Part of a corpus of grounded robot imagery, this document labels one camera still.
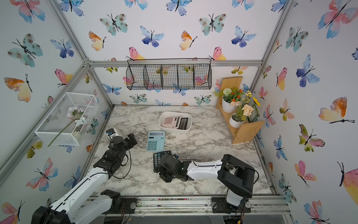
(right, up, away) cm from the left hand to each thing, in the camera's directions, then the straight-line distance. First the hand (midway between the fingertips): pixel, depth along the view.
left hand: (129, 135), depth 83 cm
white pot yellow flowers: (+70, +15, +1) cm, 71 cm away
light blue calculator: (+13, -5, +13) cm, 19 cm away
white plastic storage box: (+17, +13, +24) cm, 32 cm away
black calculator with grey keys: (+32, +6, +21) cm, 39 cm away
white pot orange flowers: (+64, +26, +15) cm, 71 cm away
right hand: (+16, -19, -6) cm, 25 cm away
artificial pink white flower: (-24, +14, -10) cm, 30 cm away
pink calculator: (+21, +7, +22) cm, 32 cm away
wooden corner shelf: (+66, 0, +7) cm, 66 cm away
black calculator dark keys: (+15, -15, +6) cm, 22 cm away
